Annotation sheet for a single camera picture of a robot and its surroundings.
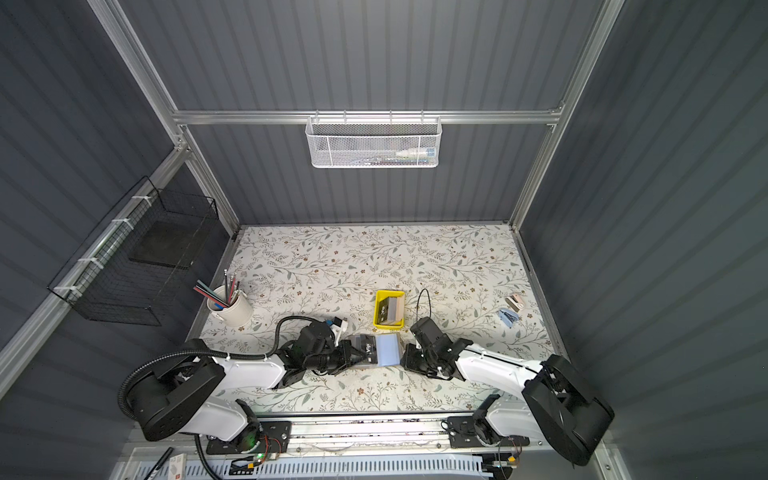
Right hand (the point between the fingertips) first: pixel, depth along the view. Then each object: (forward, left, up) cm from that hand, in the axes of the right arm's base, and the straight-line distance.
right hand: (404, 365), depth 85 cm
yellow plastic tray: (+21, +8, +3) cm, 23 cm away
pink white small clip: (+20, -37, +1) cm, 42 cm away
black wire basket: (+14, +67, +30) cm, 75 cm away
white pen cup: (+12, +49, +9) cm, 51 cm away
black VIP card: (+6, +10, +2) cm, 12 cm away
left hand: (+1, +10, +3) cm, 10 cm away
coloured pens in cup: (+18, +52, +11) cm, 56 cm away
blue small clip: (+15, -33, 0) cm, 36 cm away
